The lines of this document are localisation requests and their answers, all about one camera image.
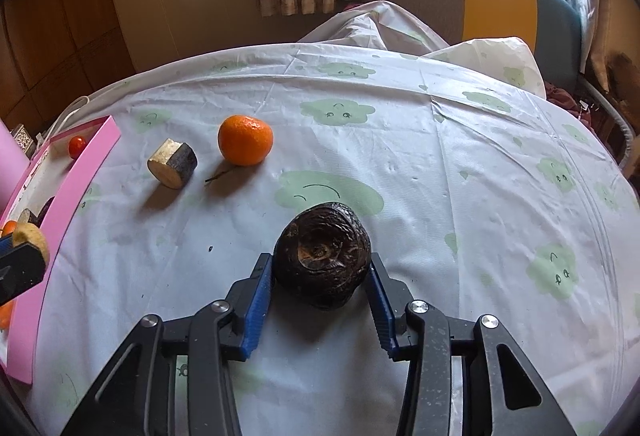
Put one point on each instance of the small brown twig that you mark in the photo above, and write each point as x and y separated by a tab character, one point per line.
220	176

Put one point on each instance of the pink shallow cardboard box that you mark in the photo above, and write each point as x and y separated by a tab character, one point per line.
75	196

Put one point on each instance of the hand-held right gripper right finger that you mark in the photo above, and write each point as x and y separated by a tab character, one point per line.
382	316

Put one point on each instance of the dark red cloth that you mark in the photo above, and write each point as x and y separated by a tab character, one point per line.
565	100

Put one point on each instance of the sugarcane piece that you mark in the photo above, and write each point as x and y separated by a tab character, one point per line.
172	160
27	217

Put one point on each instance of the small beige round fruit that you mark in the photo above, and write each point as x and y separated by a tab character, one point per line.
32	238

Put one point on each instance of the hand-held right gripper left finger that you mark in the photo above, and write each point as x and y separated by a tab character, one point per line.
255	311

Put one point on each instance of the small grey patterned object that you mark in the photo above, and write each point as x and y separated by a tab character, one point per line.
22	136

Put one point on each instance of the red cherry tomato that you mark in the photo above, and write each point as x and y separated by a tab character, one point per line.
77	146

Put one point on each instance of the curved metal rail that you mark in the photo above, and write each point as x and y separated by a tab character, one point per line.
617	120

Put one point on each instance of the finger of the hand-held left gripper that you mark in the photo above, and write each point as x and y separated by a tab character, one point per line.
20	271

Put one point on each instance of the small orange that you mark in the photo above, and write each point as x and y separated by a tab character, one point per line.
245	140

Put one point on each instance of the cloud print plastic tablecloth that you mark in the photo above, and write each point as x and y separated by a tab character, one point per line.
400	165

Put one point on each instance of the dark water chestnut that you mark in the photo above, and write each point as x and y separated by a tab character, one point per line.
320	246

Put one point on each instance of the grey yellow blue padded headboard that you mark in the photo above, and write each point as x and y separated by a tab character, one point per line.
495	0

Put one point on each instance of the pink electric kettle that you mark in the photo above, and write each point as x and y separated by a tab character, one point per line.
7	165

